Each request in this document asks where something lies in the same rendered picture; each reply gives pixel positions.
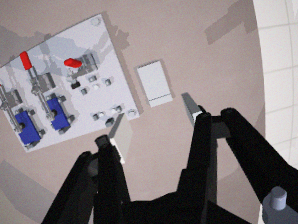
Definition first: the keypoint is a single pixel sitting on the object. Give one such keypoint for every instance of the white fixture plate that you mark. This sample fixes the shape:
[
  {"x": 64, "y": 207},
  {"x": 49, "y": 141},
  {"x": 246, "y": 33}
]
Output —
[{"x": 49, "y": 56}]

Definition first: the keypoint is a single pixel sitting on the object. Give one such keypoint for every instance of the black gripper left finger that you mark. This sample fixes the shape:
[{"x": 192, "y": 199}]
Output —
[{"x": 78, "y": 195}]

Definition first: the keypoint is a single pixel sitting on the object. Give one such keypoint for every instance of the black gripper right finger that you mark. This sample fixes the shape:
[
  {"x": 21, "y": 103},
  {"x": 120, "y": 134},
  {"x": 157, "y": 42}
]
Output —
[{"x": 264, "y": 167}]

